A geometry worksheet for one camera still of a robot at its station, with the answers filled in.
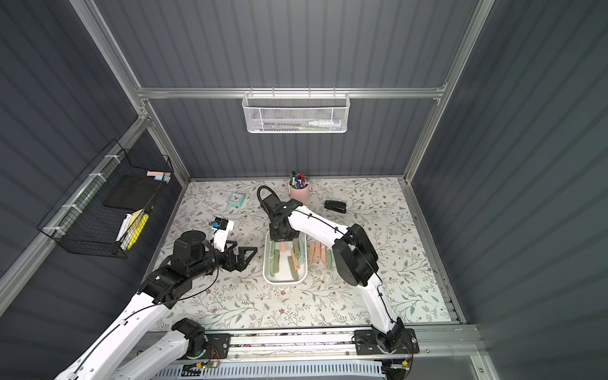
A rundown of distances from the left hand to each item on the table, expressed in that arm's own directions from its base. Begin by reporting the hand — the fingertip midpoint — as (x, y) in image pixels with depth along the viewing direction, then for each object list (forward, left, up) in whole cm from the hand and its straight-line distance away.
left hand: (244, 247), depth 72 cm
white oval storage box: (+5, -11, -21) cm, 24 cm away
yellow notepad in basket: (-1, +27, +12) cm, 29 cm away
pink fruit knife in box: (+5, -15, -20) cm, 25 cm away
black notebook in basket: (+17, +39, +6) cm, 43 cm away
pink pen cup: (+34, -17, -15) cm, 41 cm away
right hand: (+12, -9, -14) cm, 21 cm away
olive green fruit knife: (+1, -14, -21) cm, 25 cm away
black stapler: (+32, -33, -20) cm, 50 cm away
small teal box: (+35, +14, -19) cm, 42 cm away
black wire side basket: (+8, +44, +8) cm, 46 cm away
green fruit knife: (+5, -28, -20) cm, 35 cm away
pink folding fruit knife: (+8, -26, -21) cm, 34 cm away
